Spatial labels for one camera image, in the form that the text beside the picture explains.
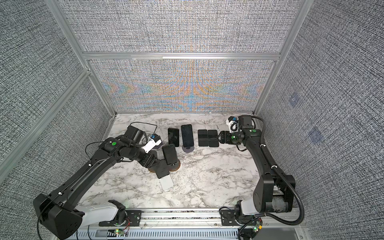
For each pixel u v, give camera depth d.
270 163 0.46
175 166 0.90
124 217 0.71
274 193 0.42
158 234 0.70
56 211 0.37
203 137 1.07
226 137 0.73
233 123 0.76
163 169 0.92
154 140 0.66
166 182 0.85
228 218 0.73
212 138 1.06
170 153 0.81
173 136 1.10
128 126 0.59
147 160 0.64
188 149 0.98
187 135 0.92
